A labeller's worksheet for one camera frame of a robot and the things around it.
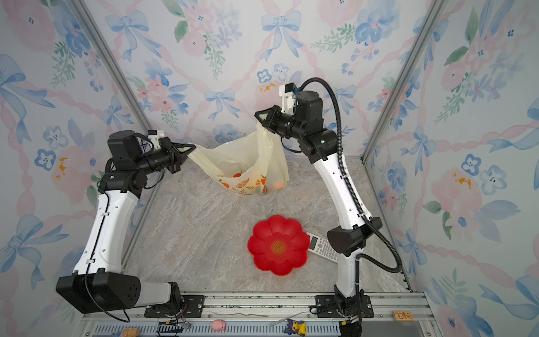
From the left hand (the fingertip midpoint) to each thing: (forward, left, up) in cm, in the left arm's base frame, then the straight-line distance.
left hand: (196, 142), depth 66 cm
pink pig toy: (-44, -7, -40) cm, 60 cm away
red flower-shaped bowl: (-16, -27, -42) cm, 52 cm away
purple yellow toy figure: (-44, -33, -40) cm, 68 cm away
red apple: (+10, -9, -27) cm, 30 cm away
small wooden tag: (-41, -70, -41) cm, 91 cm away
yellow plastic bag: (+13, -15, -23) cm, 30 cm away
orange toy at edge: (-46, +21, -40) cm, 64 cm away
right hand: (+5, -18, +8) cm, 21 cm away
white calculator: (-17, -45, -41) cm, 64 cm away
